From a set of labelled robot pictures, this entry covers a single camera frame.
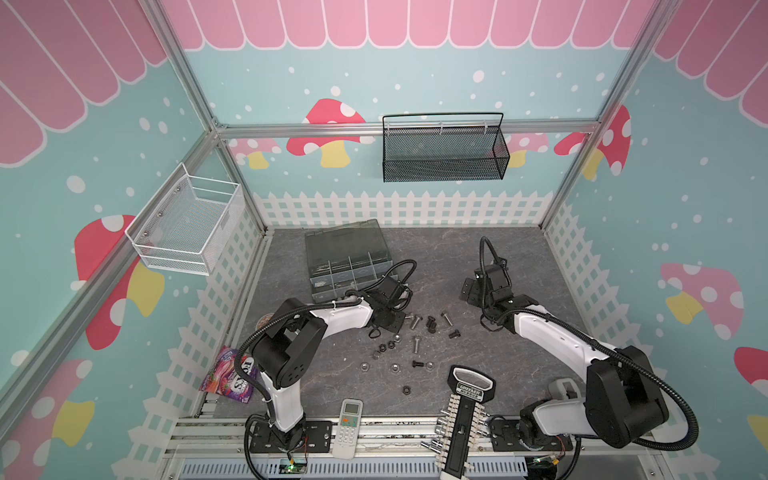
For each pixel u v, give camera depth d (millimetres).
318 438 744
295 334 539
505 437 738
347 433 742
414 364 855
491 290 672
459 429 742
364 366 850
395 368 850
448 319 943
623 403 418
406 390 820
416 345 890
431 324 941
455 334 915
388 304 742
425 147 948
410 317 943
